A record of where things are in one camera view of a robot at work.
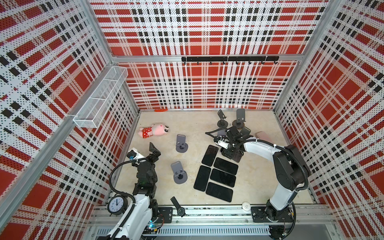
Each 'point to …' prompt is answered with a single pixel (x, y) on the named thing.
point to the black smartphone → (219, 191)
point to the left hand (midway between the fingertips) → (146, 149)
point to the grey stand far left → (222, 123)
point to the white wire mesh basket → (93, 111)
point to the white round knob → (246, 206)
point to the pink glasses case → (262, 135)
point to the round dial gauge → (117, 204)
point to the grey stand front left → (180, 175)
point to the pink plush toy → (157, 129)
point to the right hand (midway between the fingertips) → (228, 148)
